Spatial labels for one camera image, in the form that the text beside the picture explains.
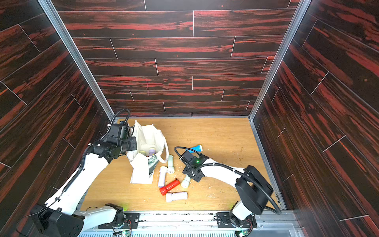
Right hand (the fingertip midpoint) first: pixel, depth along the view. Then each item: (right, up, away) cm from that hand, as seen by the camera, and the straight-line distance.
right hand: (190, 171), depth 88 cm
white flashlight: (-12, +1, +1) cm, 12 cm away
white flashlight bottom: (-6, -11, -7) cm, 15 cm away
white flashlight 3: (-3, -5, -4) cm, 7 cm away
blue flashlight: (+6, +13, +9) cm, 17 cm away
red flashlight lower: (-14, -9, -6) cm, 18 cm away
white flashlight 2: (-17, -2, -2) cm, 17 cm away
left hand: (-30, +19, -9) cm, 37 cm away
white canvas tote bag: (-26, +13, +10) cm, 31 cm away
